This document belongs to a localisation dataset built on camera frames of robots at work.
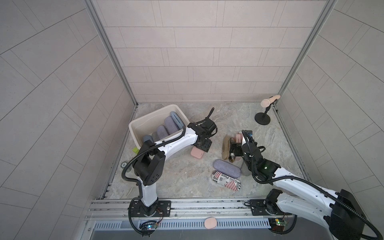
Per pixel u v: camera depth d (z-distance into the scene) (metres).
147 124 0.89
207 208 0.72
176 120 0.91
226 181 0.77
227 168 0.82
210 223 0.67
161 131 0.91
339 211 0.39
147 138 0.93
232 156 0.84
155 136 0.94
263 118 1.06
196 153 0.79
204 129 0.63
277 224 0.68
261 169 0.57
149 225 0.64
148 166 0.45
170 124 0.92
